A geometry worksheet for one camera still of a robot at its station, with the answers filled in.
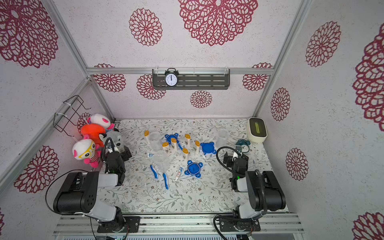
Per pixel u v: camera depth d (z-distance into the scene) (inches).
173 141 37.7
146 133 38.3
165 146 36.4
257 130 41.8
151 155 38.5
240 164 28.3
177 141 40.6
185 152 35.1
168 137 42.9
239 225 27.0
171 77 35.3
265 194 16.6
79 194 17.9
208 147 40.6
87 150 31.5
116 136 33.4
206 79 38.0
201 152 39.3
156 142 34.1
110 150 30.8
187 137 38.1
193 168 36.9
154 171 36.2
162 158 36.4
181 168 37.0
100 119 37.2
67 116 29.7
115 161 27.6
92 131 34.4
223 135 43.2
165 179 34.8
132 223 28.8
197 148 37.7
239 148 31.1
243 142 38.2
